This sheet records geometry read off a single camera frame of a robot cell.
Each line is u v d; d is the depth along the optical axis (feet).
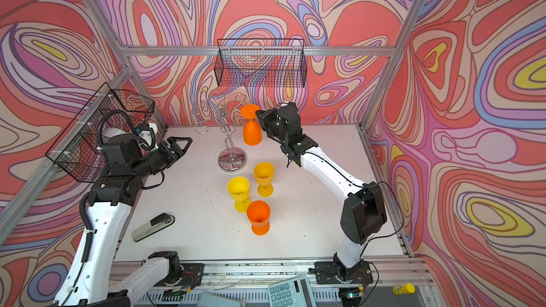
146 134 1.95
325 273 2.40
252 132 2.74
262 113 2.23
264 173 2.93
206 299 2.20
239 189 2.79
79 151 2.21
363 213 1.46
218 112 3.90
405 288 2.11
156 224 2.64
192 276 2.39
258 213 2.54
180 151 1.95
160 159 1.89
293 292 2.26
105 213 1.39
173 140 1.96
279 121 1.95
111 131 2.43
